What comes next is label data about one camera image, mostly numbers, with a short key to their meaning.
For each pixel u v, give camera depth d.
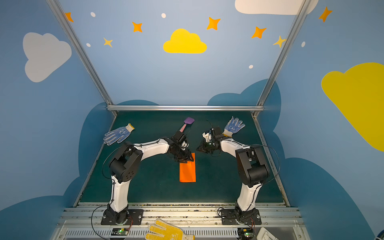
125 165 0.53
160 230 0.70
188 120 1.17
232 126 1.13
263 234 0.70
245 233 0.72
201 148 0.84
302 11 0.70
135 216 0.75
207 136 0.91
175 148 0.75
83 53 0.85
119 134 1.08
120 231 0.72
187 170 0.91
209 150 0.85
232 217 0.75
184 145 0.86
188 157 0.85
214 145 0.74
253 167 0.50
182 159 0.86
